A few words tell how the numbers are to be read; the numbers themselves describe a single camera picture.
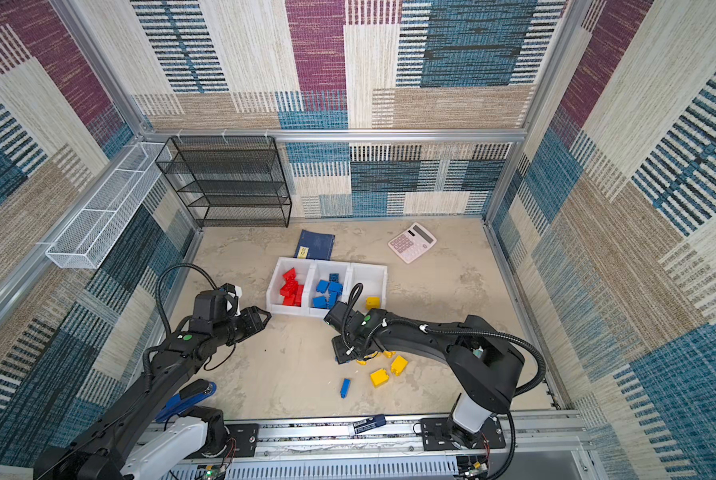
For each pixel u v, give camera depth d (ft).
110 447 1.35
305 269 3.19
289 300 3.08
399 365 2.72
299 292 3.17
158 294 2.17
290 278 3.27
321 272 3.35
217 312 2.11
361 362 2.79
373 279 3.27
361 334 1.99
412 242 3.64
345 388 2.61
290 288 3.14
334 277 3.35
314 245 3.65
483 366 1.46
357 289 2.55
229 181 3.62
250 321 2.39
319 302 3.17
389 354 1.96
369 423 2.44
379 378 2.67
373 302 3.07
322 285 3.28
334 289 3.23
